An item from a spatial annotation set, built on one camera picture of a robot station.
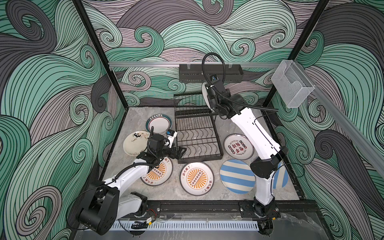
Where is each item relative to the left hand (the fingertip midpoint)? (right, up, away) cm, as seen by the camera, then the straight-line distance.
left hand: (180, 145), depth 83 cm
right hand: (+20, +27, -9) cm, 35 cm away
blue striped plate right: (+38, -5, -32) cm, 50 cm away
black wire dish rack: (+11, +7, +20) cm, 24 cm away
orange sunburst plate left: (-12, -18, +2) cm, 21 cm away
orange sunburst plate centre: (+10, -19, 0) cm, 21 cm away
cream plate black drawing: (-32, -1, +16) cm, 35 cm away
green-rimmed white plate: (-16, +12, +27) cm, 34 cm away
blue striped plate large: (+32, -17, -2) cm, 37 cm away
